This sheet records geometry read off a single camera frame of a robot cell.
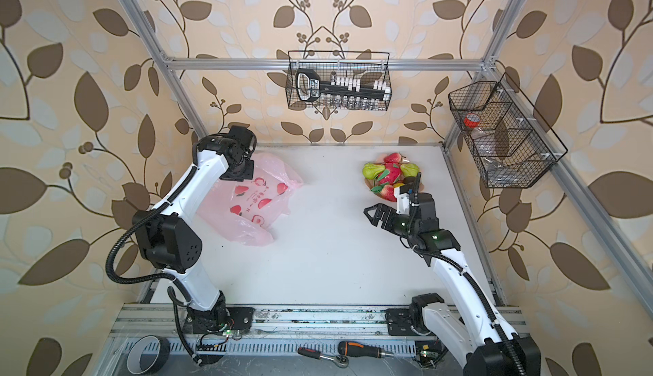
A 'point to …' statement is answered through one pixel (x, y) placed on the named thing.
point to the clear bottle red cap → (472, 121)
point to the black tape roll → (148, 355)
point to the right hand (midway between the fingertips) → (374, 215)
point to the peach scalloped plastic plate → (370, 183)
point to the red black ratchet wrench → (341, 361)
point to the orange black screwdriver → (360, 350)
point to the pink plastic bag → (244, 210)
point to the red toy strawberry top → (393, 161)
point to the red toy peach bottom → (388, 193)
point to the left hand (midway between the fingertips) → (236, 172)
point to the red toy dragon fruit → (390, 174)
